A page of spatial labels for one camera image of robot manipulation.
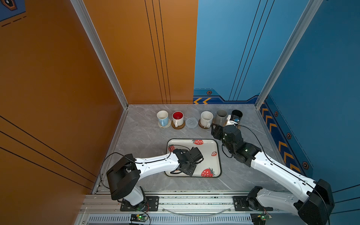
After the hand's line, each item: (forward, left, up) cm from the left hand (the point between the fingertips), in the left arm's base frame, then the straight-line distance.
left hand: (190, 168), depth 82 cm
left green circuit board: (-24, +27, -5) cm, 36 cm away
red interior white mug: (+38, +9, +2) cm, 39 cm away
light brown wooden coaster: (+31, +8, -1) cm, 32 cm away
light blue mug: (+34, +19, +6) cm, 39 cm away
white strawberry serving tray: (+2, -12, -2) cm, 13 cm away
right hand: (+16, -13, +20) cm, 29 cm away
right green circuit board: (-24, -35, -5) cm, 42 cm away
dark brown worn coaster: (+34, -8, -2) cm, 35 cm away
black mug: (+37, -34, +7) cm, 51 cm away
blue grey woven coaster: (+37, -2, -3) cm, 37 cm away
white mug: (+34, -12, +6) cm, 36 cm away
